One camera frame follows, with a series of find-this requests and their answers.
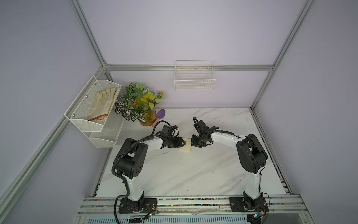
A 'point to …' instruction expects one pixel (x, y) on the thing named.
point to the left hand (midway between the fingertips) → (182, 144)
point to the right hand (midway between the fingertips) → (193, 145)
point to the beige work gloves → (101, 103)
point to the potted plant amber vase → (137, 102)
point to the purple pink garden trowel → (160, 114)
